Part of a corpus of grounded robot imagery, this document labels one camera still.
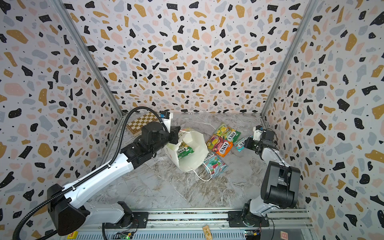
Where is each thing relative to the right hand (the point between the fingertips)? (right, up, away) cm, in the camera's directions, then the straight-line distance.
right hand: (247, 140), depth 93 cm
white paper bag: (-33, -1, +8) cm, 34 cm away
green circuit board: (-65, -43, -23) cm, 82 cm away
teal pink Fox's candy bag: (-21, -15, -3) cm, 26 cm away
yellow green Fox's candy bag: (-9, +3, +13) cm, 16 cm away
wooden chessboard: (-77, +9, +17) cm, 79 cm away
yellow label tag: (-88, -42, -25) cm, 100 cm away
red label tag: (+10, -43, -23) cm, 50 cm away
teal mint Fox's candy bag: (-4, -3, 0) cm, 5 cm away
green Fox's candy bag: (-39, -6, -3) cm, 40 cm away
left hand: (-38, +8, -21) cm, 44 cm away
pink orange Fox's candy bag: (-16, -4, +7) cm, 18 cm away
